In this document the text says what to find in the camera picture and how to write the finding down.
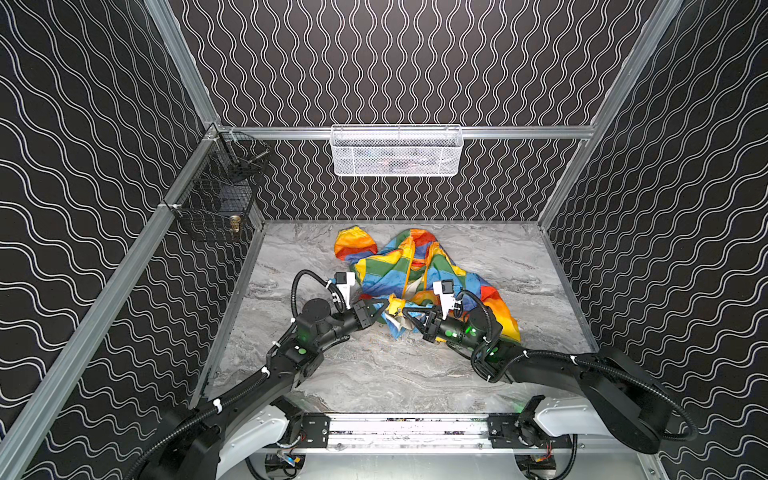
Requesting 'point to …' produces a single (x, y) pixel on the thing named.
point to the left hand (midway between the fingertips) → (396, 305)
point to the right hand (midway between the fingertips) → (404, 313)
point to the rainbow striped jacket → (403, 275)
